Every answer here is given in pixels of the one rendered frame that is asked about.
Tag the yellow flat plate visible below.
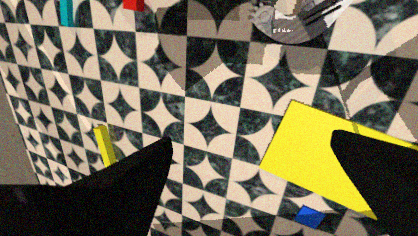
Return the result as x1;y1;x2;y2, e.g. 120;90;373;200
259;100;418;220

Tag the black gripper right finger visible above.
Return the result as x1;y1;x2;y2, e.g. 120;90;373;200
330;130;418;236

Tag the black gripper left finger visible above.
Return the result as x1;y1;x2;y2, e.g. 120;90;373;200
0;137;173;236

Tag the teal long flat bar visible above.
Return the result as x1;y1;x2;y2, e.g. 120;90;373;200
60;0;74;27

